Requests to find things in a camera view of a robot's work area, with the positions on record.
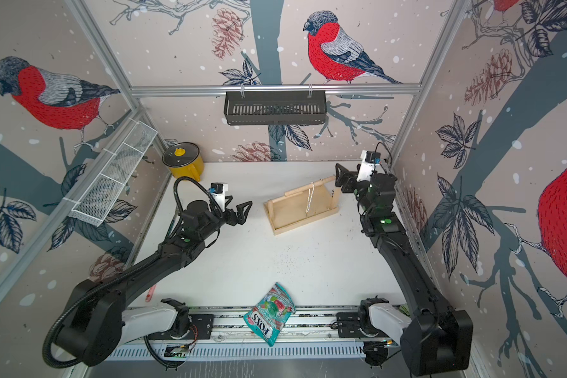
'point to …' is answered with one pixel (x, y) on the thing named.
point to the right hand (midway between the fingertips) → (349, 162)
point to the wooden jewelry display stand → (302, 205)
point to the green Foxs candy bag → (265, 318)
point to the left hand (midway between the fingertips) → (245, 196)
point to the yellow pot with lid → (184, 159)
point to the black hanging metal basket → (276, 108)
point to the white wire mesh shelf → (95, 202)
